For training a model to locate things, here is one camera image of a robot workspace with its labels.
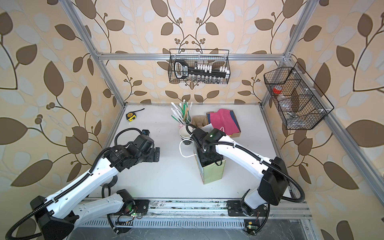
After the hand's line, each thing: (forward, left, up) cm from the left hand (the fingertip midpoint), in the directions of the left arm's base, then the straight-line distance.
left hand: (150, 151), depth 76 cm
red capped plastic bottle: (+34, -72, +13) cm, 81 cm away
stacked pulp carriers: (+32, -26, -14) cm, 44 cm away
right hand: (-2, -30, -4) cm, 31 cm away
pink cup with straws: (+28, -14, -3) cm, 31 cm away
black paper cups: (+14, -17, -6) cm, 23 cm away
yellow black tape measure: (+37, +25, -15) cm, 47 cm away
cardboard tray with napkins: (+31, -44, -10) cm, 55 cm away
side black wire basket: (+18, -75, +18) cm, 80 cm away
